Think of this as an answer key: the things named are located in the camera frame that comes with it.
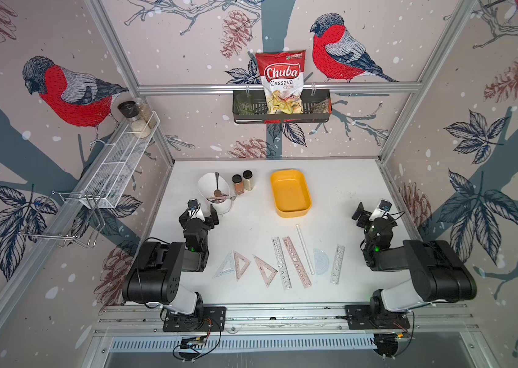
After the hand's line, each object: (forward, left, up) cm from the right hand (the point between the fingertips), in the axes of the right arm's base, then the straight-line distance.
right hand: (370, 204), depth 91 cm
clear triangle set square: (-23, +57, -10) cm, 62 cm away
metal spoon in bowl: (+8, +65, -4) cm, 66 cm away
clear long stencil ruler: (-22, +36, -10) cm, 43 cm away
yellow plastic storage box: (+10, +32, -7) cm, 34 cm away
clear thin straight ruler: (-15, +26, -11) cm, 32 cm away
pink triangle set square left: (-23, +52, -10) cm, 57 cm away
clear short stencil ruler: (-21, +15, -11) cm, 28 cm away
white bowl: (+3, +67, +4) cm, 67 cm away
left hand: (-2, +68, +2) cm, 68 cm away
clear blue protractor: (-20, +20, -11) cm, 31 cm away
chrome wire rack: (-25, +94, +27) cm, 101 cm away
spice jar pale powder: (+12, +51, -4) cm, 53 cm away
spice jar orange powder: (+11, +56, -5) cm, 57 cm away
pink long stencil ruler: (-25, +28, -11) cm, 39 cm away
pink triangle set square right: (-22, +44, -10) cm, 50 cm away
